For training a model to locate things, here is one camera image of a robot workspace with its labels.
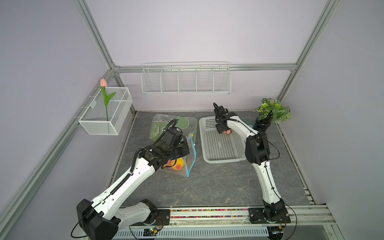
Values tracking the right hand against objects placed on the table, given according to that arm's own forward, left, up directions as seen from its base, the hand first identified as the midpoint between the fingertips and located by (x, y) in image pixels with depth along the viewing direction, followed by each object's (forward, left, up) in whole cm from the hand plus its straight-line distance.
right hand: (226, 125), depth 105 cm
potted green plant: (-5, -23, +20) cm, 31 cm away
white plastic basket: (-16, +5, -5) cm, 17 cm away
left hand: (-29, +25, +17) cm, 42 cm away
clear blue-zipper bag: (-31, +25, +10) cm, 41 cm away
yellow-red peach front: (-34, +30, +9) cm, 46 cm away
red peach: (-10, +1, +6) cm, 12 cm away
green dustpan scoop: (+6, -20, -4) cm, 21 cm away
